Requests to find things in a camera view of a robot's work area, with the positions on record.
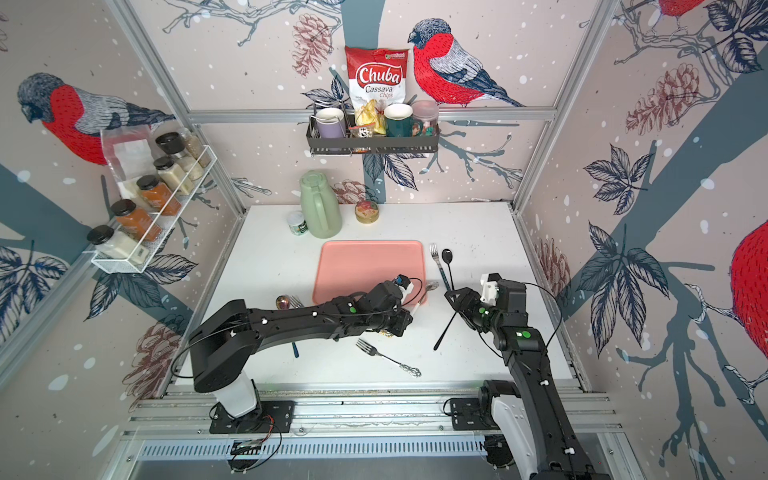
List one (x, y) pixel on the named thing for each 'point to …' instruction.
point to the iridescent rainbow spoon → (283, 303)
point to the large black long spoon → (444, 331)
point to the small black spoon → (447, 257)
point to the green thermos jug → (321, 207)
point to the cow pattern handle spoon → (430, 286)
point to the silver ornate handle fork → (373, 352)
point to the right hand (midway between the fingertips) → (451, 295)
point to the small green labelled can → (297, 224)
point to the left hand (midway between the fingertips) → (418, 317)
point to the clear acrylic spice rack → (188, 196)
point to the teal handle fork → (433, 248)
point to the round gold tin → (367, 211)
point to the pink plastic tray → (351, 266)
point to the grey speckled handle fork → (295, 302)
